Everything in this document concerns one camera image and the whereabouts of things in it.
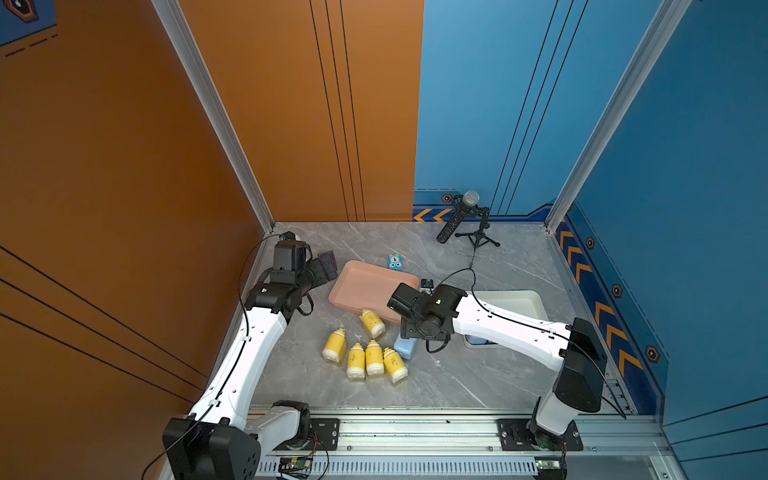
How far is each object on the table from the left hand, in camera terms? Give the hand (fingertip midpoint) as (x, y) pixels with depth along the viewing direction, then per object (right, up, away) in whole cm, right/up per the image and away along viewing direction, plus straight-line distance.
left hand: (318, 262), depth 80 cm
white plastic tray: (+64, -14, +19) cm, 68 cm away
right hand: (+26, -18, -1) cm, 32 cm away
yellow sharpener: (+4, -23, +1) cm, 23 cm away
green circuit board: (-4, -48, -8) cm, 49 cm away
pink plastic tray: (+10, -9, +25) cm, 28 cm away
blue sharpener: (+23, -23, +2) cm, 33 cm away
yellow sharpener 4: (+15, -26, 0) cm, 30 cm away
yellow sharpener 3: (+10, -26, -2) cm, 28 cm away
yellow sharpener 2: (+14, -18, +5) cm, 24 cm away
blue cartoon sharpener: (+21, -1, +26) cm, 33 cm away
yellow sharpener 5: (+20, -27, -2) cm, 34 cm away
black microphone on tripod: (+43, +18, +14) cm, 49 cm away
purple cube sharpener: (-3, -1, +25) cm, 26 cm away
